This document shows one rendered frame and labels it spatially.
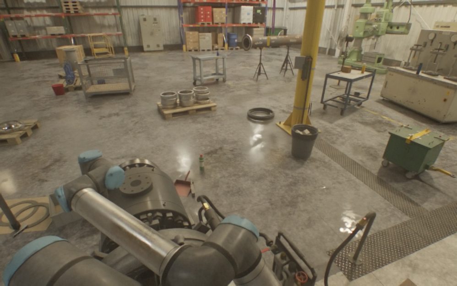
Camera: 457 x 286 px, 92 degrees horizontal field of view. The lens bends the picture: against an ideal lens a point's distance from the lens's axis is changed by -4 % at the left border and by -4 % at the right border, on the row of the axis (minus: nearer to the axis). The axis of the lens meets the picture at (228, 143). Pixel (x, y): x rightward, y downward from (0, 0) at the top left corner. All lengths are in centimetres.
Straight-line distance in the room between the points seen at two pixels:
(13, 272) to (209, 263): 37
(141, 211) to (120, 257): 36
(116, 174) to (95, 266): 52
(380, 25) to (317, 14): 747
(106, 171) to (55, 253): 48
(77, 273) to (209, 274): 27
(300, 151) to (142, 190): 259
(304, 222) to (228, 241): 208
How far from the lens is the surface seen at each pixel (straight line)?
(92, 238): 278
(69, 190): 95
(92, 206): 85
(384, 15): 1155
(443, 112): 634
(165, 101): 517
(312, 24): 417
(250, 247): 68
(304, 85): 430
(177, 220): 157
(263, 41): 801
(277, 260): 178
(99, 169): 100
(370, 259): 262
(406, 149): 379
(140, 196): 162
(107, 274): 52
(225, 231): 66
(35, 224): 323
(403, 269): 271
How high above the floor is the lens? 190
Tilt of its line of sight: 29 degrees down
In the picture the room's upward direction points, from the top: straight up
